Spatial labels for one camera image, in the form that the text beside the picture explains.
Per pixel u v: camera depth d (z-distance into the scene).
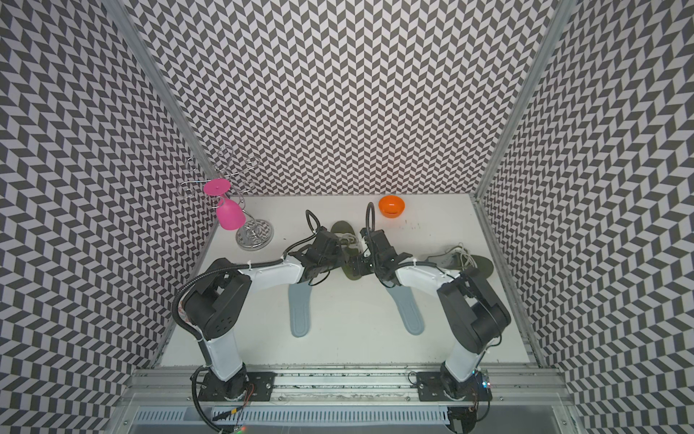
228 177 0.82
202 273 0.51
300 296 0.90
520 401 0.72
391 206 1.11
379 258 0.71
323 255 0.74
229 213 0.87
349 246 0.94
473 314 0.46
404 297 0.89
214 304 0.48
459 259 0.89
